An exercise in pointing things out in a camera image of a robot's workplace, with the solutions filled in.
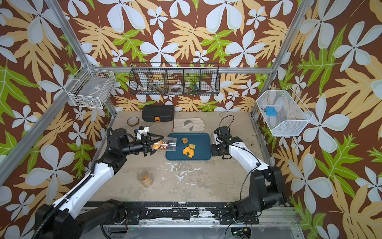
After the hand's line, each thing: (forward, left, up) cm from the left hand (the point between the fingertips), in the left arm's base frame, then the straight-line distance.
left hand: (163, 140), depth 69 cm
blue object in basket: (+23, -60, -4) cm, 64 cm away
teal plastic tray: (+13, -21, -34) cm, 42 cm away
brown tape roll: (+37, +33, -30) cm, 58 cm away
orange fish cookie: (+10, -10, -27) cm, 30 cm away
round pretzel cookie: (+18, -9, -28) cm, 34 cm away
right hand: (+7, -28, -21) cm, 36 cm away
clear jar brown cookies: (-1, -2, -2) cm, 3 cm away
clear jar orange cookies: (-10, +12, -22) cm, 27 cm away
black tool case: (+42, +13, -26) cm, 51 cm away
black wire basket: (+48, -2, +1) cm, 48 cm away
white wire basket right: (+18, -66, -2) cm, 69 cm away
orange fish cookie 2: (+8, -13, -28) cm, 32 cm away
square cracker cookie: (+14, -14, -28) cm, 34 cm away
